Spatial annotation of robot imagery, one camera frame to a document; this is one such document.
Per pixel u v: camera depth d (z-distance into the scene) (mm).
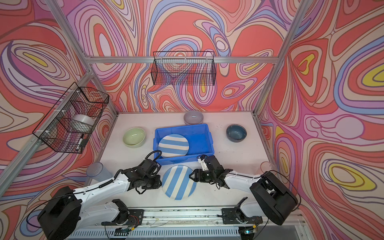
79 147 705
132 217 729
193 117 1150
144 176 660
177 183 842
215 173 678
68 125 744
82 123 703
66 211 400
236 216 665
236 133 1048
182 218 750
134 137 1019
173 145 959
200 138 1011
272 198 428
